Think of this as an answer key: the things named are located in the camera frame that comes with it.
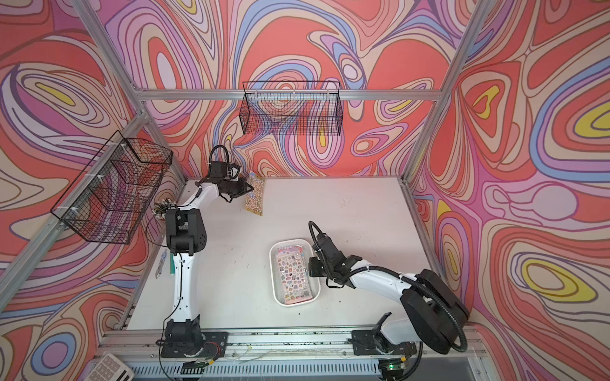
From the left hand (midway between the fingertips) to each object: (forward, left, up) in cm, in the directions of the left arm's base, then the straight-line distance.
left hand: (255, 187), depth 108 cm
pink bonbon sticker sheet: (-40, -19, -3) cm, 45 cm away
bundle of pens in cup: (-19, +31, +10) cm, 38 cm away
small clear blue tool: (-37, +33, -7) cm, 49 cm away
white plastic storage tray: (-43, -13, -4) cm, 45 cm away
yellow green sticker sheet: (-6, 0, -3) cm, 6 cm away
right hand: (-39, -26, -5) cm, 47 cm away
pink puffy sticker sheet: (-30, -20, -3) cm, 36 cm away
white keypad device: (-68, +34, -6) cm, 76 cm away
